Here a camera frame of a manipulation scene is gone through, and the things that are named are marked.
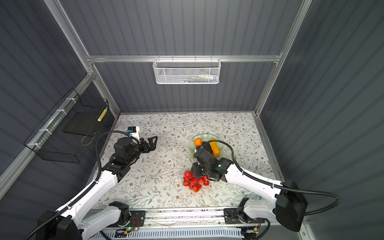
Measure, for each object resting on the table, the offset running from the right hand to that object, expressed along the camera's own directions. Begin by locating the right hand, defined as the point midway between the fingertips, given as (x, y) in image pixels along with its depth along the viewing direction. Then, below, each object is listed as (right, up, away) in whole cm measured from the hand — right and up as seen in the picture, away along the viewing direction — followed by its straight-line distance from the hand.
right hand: (194, 169), depth 79 cm
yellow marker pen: (-52, +27, +1) cm, 58 cm away
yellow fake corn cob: (+13, +10, +14) cm, 21 cm away
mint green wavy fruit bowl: (+7, +15, +20) cm, 26 cm away
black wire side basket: (-64, +18, -9) cm, 67 cm away
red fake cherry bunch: (0, -8, +1) cm, 8 cm away
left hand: (-24, +17, +1) cm, 29 cm away
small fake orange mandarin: (+2, +13, +17) cm, 21 cm away
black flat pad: (-61, +24, +1) cm, 65 cm away
